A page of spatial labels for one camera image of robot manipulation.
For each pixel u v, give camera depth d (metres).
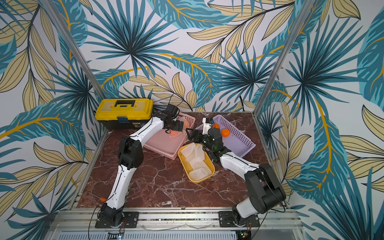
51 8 0.68
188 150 0.90
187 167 0.88
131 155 0.62
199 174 0.80
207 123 0.76
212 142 0.68
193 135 0.76
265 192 0.44
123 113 0.99
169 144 0.93
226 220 0.73
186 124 1.04
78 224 0.74
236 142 1.02
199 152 0.88
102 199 0.78
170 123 0.79
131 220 0.74
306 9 0.69
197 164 0.88
